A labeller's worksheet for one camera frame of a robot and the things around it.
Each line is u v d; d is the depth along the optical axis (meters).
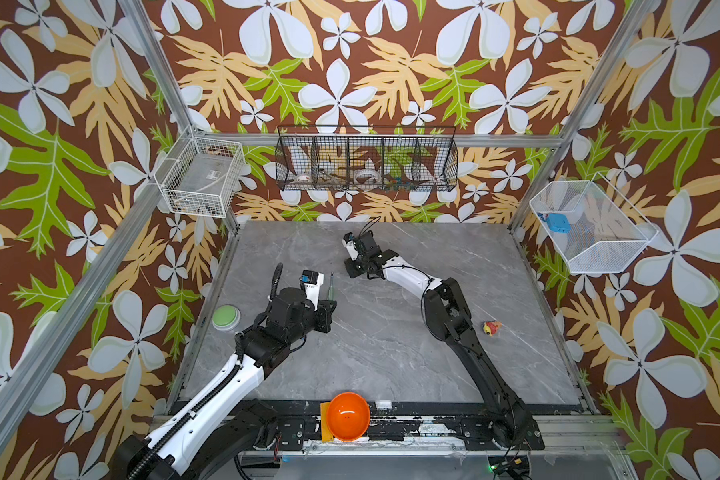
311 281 0.67
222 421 0.47
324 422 0.74
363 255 0.88
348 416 0.76
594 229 0.82
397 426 0.77
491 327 0.90
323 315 0.67
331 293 1.02
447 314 0.67
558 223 0.86
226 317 0.95
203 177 0.86
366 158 0.98
